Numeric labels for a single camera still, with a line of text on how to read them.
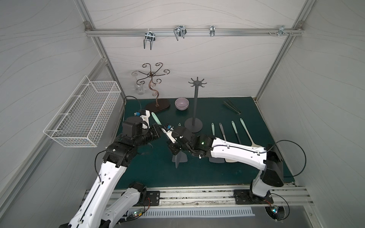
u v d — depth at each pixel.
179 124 1.04
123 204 0.53
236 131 1.01
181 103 1.14
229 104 1.17
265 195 0.61
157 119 0.67
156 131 0.57
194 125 1.04
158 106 1.15
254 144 0.96
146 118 0.60
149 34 0.78
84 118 0.69
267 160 0.43
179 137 0.52
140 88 0.99
